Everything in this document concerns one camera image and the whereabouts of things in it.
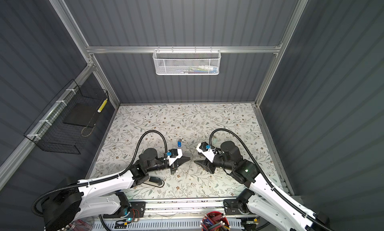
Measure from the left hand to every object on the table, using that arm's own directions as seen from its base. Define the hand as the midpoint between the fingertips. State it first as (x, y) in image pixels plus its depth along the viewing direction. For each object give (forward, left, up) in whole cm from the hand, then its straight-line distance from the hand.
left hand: (190, 157), depth 71 cm
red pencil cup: (-25, -9, -9) cm, 28 cm away
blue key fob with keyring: (+20, +7, -19) cm, 29 cm away
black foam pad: (+25, +58, +8) cm, 63 cm away
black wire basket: (+9, +61, +13) cm, 63 cm away
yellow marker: (+29, +47, +9) cm, 56 cm away
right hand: (-1, -4, +1) cm, 5 cm away
